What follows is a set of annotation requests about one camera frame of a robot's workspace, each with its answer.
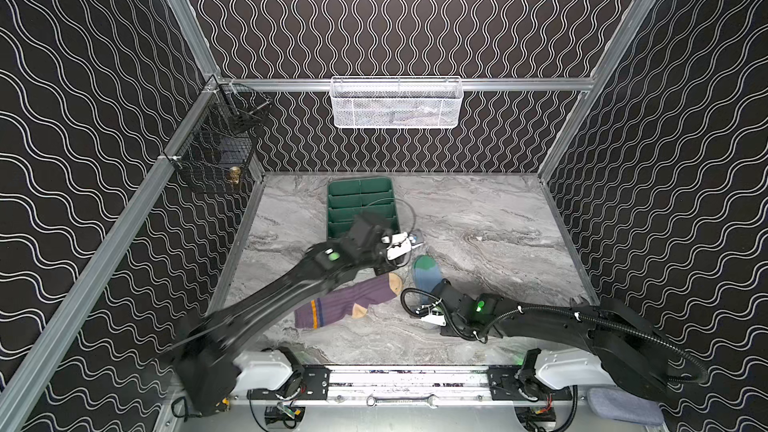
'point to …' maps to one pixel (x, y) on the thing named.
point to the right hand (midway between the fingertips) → (444, 310)
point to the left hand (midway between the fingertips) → (406, 243)
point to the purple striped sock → (356, 298)
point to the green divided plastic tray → (349, 197)
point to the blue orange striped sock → (427, 272)
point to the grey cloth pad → (612, 403)
